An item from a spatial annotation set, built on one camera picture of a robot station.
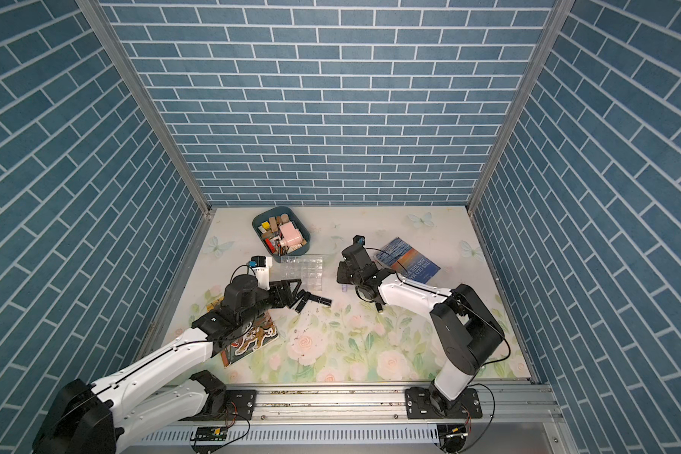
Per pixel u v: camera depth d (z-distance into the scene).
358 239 0.82
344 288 0.88
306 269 0.96
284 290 0.72
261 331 0.86
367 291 0.65
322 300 0.92
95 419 0.39
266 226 1.12
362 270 0.69
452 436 0.71
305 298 0.93
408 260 1.02
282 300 0.71
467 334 0.46
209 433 0.72
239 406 0.72
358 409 0.74
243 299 0.62
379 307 0.91
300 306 0.91
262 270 0.73
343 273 0.82
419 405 0.74
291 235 1.04
